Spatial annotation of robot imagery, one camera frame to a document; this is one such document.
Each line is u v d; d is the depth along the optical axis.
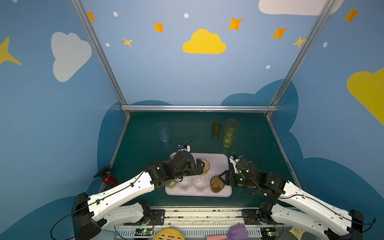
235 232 0.71
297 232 0.70
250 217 0.75
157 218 0.74
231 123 1.00
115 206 0.43
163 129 0.98
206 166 0.85
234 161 0.69
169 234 0.68
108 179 0.77
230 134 1.01
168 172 0.53
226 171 0.67
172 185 0.80
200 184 0.84
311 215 0.45
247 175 0.55
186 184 0.84
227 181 0.65
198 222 0.74
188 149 0.68
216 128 1.07
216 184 0.84
